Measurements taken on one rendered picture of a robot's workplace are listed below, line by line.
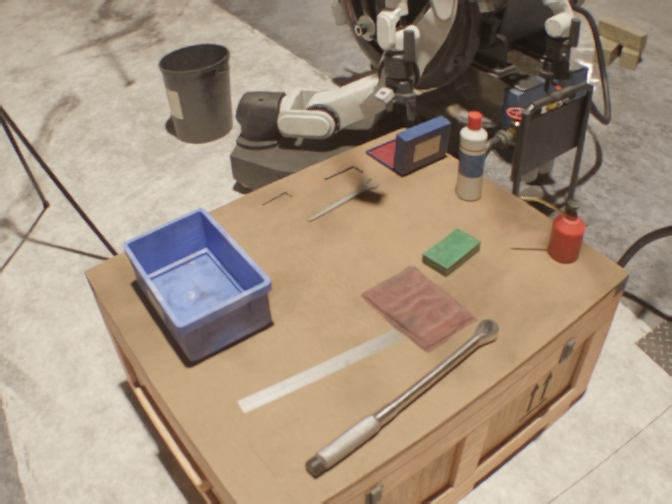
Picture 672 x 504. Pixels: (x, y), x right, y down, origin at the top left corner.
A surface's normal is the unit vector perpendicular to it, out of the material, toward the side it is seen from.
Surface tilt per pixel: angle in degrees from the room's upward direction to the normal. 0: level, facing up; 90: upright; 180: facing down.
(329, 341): 0
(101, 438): 0
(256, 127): 90
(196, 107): 93
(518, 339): 0
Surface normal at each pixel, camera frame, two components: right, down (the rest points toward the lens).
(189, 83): 0.05, 0.70
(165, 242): 0.57, 0.53
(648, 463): -0.05, -0.75
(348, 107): -0.22, 0.66
